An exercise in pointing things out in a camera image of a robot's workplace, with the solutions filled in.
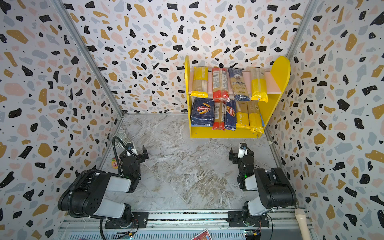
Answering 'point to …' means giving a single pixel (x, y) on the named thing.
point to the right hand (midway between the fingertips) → (239, 145)
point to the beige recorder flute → (301, 216)
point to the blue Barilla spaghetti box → (230, 123)
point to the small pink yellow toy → (114, 163)
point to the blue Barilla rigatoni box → (203, 112)
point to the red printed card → (204, 235)
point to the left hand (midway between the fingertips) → (134, 146)
